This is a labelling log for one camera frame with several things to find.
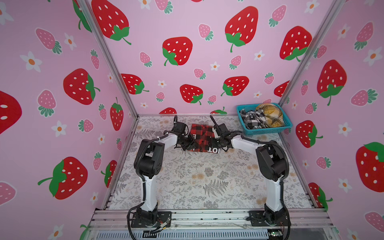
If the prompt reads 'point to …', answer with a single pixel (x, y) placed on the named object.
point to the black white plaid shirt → (253, 119)
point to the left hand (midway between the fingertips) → (199, 143)
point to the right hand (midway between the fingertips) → (210, 142)
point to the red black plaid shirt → (203, 134)
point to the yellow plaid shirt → (273, 115)
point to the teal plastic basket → (254, 131)
